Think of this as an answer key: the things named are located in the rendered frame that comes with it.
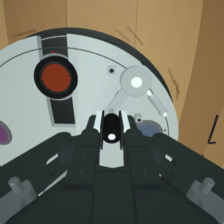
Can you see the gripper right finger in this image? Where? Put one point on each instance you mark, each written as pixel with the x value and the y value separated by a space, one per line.
pixel 140 140

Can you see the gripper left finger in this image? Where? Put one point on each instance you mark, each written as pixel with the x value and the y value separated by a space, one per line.
pixel 82 140

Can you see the black knob with white dot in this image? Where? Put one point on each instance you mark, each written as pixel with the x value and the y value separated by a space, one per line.
pixel 111 125

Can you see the blue filter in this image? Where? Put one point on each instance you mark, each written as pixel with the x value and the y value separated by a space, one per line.
pixel 148 129

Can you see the grey round clip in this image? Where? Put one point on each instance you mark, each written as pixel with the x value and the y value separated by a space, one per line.
pixel 135 81

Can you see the grey filter wheel body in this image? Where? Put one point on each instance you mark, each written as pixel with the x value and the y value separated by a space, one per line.
pixel 94 70

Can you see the purple filter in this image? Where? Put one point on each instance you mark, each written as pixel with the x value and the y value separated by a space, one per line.
pixel 3 132

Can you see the small grey square block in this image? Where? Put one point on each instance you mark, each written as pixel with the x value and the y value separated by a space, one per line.
pixel 138 118
pixel 111 70

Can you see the grey cylinder pin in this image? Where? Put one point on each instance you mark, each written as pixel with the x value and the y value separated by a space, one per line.
pixel 157 104

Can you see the black hex key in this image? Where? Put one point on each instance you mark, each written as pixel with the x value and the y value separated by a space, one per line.
pixel 213 129

